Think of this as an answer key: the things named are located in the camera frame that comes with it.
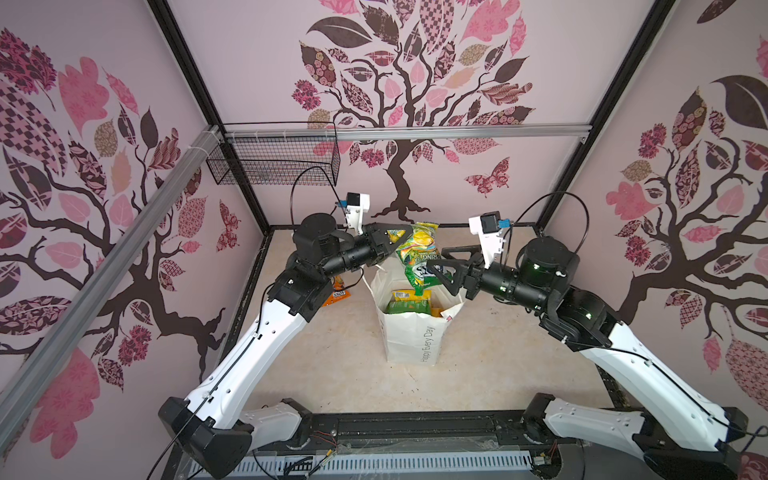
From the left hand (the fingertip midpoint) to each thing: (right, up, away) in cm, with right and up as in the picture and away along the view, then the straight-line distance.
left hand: (413, 237), depth 58 cm
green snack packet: (0, -18, +30) cm, 35 cm away
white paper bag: (0, -25, +15) cm, 29 cm away
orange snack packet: (-22, -17, +39) cm, 48 cm away
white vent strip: (-4, -54, +12) cm, 55 cm away
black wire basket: (-52, +35, +64) cm, 90 cm away
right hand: (+5, -3, -3) cm, 7 cm away
